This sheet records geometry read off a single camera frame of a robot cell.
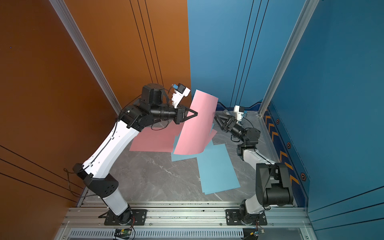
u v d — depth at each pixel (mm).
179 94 548
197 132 690
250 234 693
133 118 453
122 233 717
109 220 733
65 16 722
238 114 710
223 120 755
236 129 693
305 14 719
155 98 492
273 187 443
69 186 741
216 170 1564
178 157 945
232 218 725
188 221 728
